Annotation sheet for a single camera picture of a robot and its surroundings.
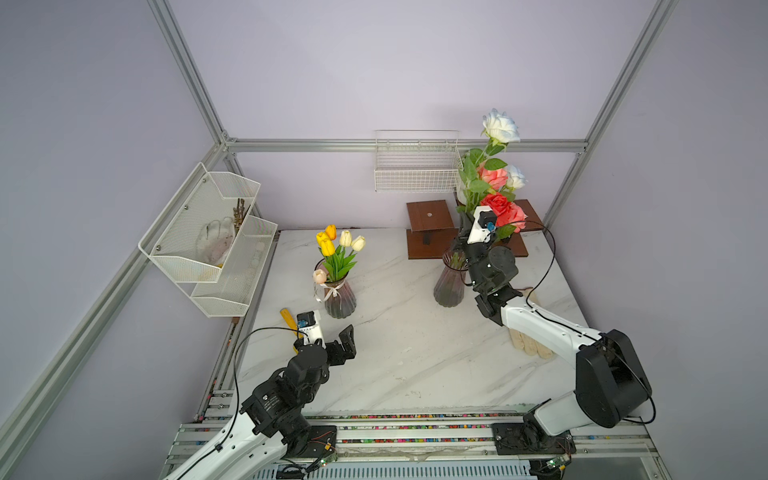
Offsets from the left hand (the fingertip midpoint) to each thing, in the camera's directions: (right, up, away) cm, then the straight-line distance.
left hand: (336, 333), depth 77 cm
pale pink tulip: (-3, +15, -6) cm, 17 cm away
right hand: (+33, +31, 0) cm, 45 cm away
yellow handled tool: (-21, +2, +19) cm, 28 cm away
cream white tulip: (+2, +25, +2) cm, 25 cm away
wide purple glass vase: (-1, +6, +12) cm, 13 cm away
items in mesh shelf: (-33, +25, +1) cm, 41 cm away
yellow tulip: (-2, +18, +3) cm, 19 cm away
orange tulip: (-2, +27, +2) cm, 27 cm away
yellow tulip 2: (-4, +25, 0) cm, 25 cm away
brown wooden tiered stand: (+28, +30, +22) cm, 46 cm away
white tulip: (+5, +23, +2) cm, 24 cm away
